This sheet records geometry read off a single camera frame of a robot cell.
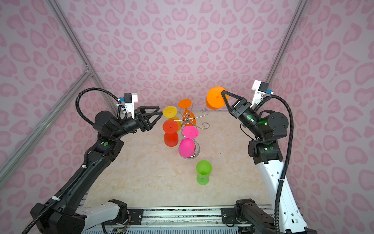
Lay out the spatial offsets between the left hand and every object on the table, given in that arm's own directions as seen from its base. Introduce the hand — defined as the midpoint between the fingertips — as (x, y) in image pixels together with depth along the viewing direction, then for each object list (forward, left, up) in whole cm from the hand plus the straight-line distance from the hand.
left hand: (160, 109), depth 57 cm
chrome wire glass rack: (+2, -19, -13) cm, 23 cm away
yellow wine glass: (+11, -2, -13) cm, 17 cm away
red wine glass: (+1, -2, -14) cm, 14 cm away
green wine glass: (-9, -18, -36) cm, 42 cm away
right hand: (-3, -22, +9) cm, 24 cm away
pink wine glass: (-4, -10, -21) cm, 23 cm away
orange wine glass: (+8, -11, -14) cm, 19 cm away
